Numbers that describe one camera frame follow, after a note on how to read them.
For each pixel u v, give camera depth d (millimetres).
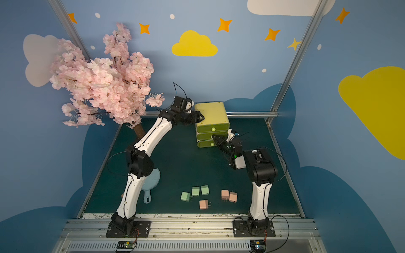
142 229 743
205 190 855
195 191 844
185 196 823
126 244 718
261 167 547
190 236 736
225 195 840
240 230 745
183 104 751
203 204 801
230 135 931
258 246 729
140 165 601
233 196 840
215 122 913
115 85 584
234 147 785
